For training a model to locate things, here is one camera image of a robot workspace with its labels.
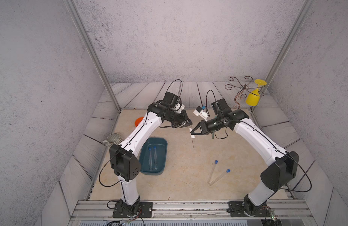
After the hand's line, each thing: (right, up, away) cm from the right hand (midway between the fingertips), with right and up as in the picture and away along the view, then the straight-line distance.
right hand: (193, 133), depth 72 cm
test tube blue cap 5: (+18, -27, +13) cm, 35 cm away
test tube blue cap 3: (+3, -9, +27) cm, 29 cm away
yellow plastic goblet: (+43, +21, +24) cm, 54 cm away
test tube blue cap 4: (+17, -20, +19) cm, 33 cm away
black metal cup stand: (+35, +26, +19) cm, 47 cm away
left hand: (+1, +5, +4) cm, 6 cm away
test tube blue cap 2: (-25, -21, +17) cm, 37 cm away
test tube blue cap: (-21, -23, +17) cm, 35 cm away
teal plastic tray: (-23, -17, +20) cm, 35 cm away
